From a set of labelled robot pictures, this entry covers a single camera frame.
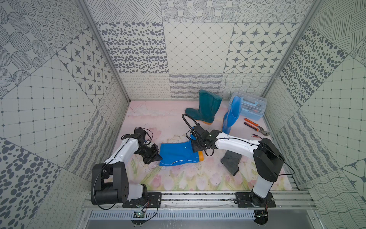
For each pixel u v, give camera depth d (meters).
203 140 0.66
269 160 0.46
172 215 0.70
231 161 0.83
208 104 0.91
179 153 0.88
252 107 1.01
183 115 0.74
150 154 0.74
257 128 1.04
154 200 0.75
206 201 0.76
